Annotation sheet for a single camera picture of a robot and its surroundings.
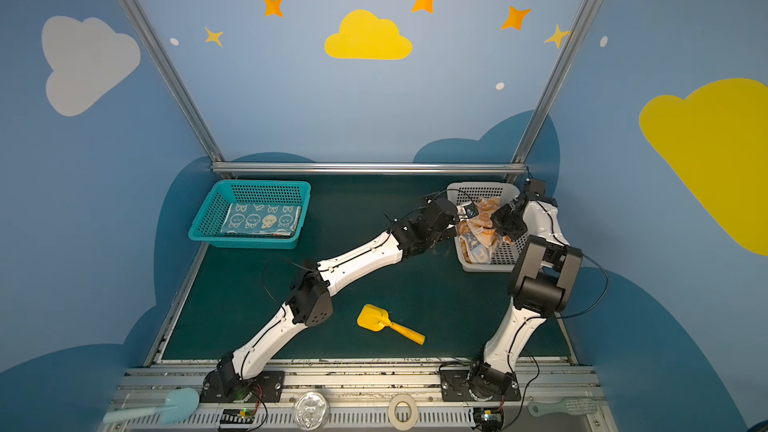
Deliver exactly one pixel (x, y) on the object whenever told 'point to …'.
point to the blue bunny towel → (262, 220)
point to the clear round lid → (312, 410)
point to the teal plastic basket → (208, 224)
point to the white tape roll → (407, 425)
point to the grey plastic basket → (505, 257)
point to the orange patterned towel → (478, 236)
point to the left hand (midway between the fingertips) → (439, 201)
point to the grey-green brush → (577, 406)
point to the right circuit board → (490, 419)
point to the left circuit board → (237, 416)
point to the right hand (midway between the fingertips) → (496, 221)
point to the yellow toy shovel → (375, 319)
